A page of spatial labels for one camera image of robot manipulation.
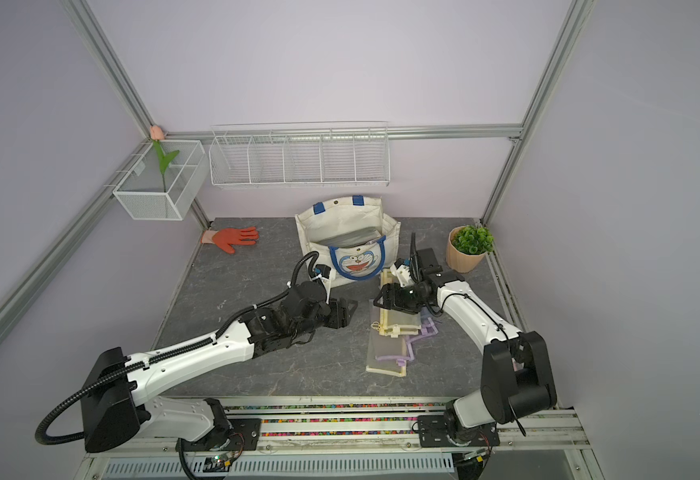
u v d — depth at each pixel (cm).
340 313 67
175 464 71
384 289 78
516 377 43
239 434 73
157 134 89
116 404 39
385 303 76
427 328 91
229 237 116
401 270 81
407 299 74
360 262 91
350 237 102
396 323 89
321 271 67
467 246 96
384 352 87
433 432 73
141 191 87
